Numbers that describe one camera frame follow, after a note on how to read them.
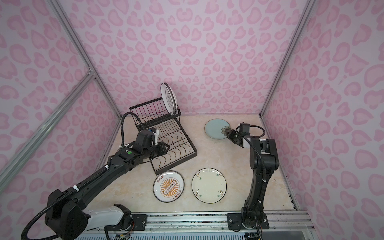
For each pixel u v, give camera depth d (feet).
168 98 3.04
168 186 2.76
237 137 2.96
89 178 1.55
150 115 3.12
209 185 2.75
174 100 2.68
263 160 1.77
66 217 1.29
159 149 2.31
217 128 3.63
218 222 2.46
